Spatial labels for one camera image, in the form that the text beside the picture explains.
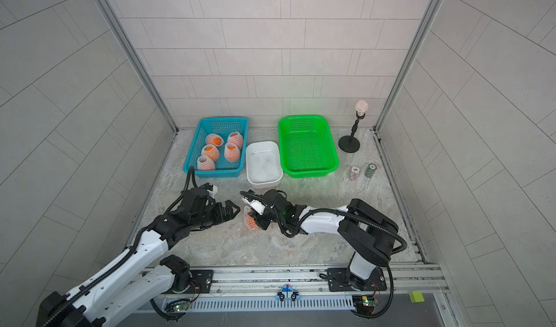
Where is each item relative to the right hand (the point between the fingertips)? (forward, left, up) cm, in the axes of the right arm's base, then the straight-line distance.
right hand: (252, 213), depth 82 cm
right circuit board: (-29, -38, -6) cm, 49 cm away
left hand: (0, +5, +4) cm, 6 cm away
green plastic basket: (+36, -25, -4) cm, 44 cm away
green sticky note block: (-29, -52, -4) cm, 60 cm away
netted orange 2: (+36, +9, +5) cm, 37 cm away
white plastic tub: (+26, -3, -4) cm, 27 cm away
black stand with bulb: (+36, -48, -4) cm, 60 cm away
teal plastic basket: (+41, +15, +9) cm, 44 cm away
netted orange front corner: (+21, +20, +5) cm, 30 cm away
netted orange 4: (+27, +10, +4) cm, 29 cm away
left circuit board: (-28, +20, -1) cm, 34 cm away
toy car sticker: (-26, -12, -4) cm, 29 cm away
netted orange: (+37, +20, +4) cm, 43 cm away
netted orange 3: (+29, +20, +5) cm, 35 cm away
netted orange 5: (-4, 0, +1) cm, 4 cm away
